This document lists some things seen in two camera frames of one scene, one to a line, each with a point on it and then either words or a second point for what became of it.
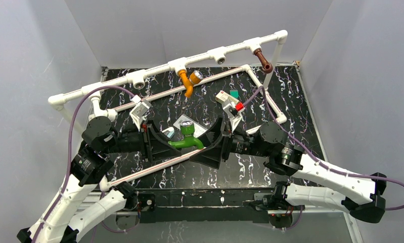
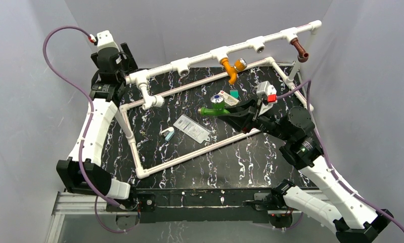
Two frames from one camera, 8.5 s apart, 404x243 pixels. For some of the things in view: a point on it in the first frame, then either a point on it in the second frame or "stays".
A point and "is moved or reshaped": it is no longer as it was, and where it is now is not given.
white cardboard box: [222, 96] stays
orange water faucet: [194, 77] to [239, 64]
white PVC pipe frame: [278, 39] is moved or reshaped
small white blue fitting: [169, 132] stays
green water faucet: [187, 129] to [217, 109]
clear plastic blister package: [198, 128] stays
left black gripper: [158, 149] to [126, 58]
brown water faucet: [267, 67] to [303, 56]
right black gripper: [211, 157] to [244, 122]
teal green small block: [234, 93] stays
